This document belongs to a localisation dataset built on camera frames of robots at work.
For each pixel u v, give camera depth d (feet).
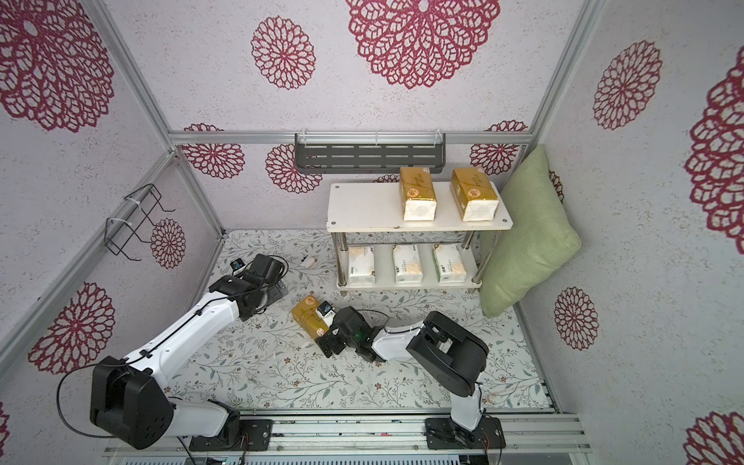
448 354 1.60
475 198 2.31
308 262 3.56
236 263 2.39
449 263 3.11
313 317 2.86
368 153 3.03
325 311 2.60
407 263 3.11
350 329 2.33
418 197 2.33
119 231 2.39
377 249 3.38
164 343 1.50
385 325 2.25
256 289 1.97
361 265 3.11
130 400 1.32
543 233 2.35
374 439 2.43
